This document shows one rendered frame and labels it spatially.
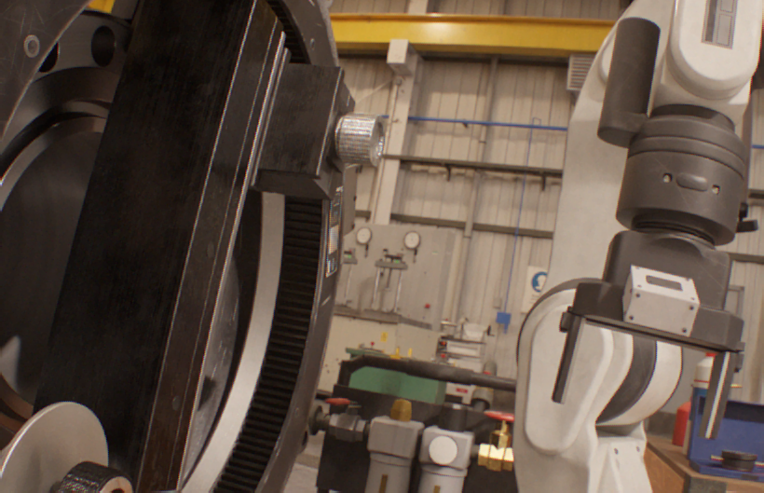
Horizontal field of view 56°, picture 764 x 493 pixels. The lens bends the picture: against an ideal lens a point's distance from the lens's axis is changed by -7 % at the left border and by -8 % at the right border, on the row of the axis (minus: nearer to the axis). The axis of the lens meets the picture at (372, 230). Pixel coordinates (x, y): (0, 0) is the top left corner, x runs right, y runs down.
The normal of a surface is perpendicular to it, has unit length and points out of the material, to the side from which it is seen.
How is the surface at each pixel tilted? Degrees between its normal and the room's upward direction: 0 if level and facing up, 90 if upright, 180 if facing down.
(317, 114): 86
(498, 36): 90
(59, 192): 130
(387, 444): 90
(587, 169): 115
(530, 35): 90
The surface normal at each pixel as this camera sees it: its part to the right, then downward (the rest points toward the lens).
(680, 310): -0.29, 0.27
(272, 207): 0.36, 0.29
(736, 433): -0.22, -0.34
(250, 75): 0.95, 0.13
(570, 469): -0.61, 0.21
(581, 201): -0.58, -0.22
